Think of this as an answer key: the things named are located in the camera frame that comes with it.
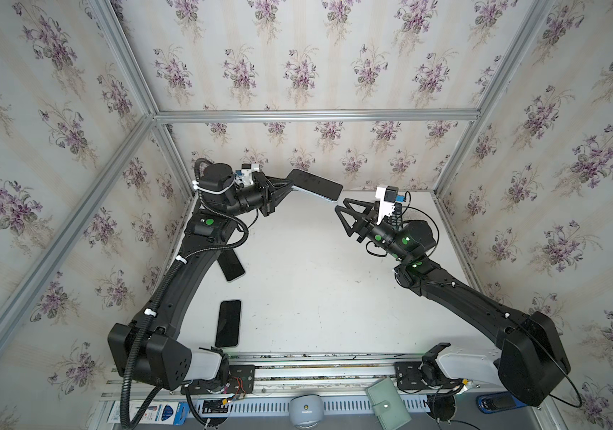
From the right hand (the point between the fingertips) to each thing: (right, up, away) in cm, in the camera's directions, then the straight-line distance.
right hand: (337, 206), depth 66 cm
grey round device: (-8, -48, -4) cm, 49 cm away
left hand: (-11, +7, -2) cm, 13 cm away
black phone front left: (-32, -37, +15) cm, 51 cm away
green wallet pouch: (+14, -52, +3) cm, 54 cm away
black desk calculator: (+29, -3, +43) cm, 52 cm away
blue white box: (-46, -53, +2) cm, 70 cm away
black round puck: (+29, -54, +5) cm, 61 cm away
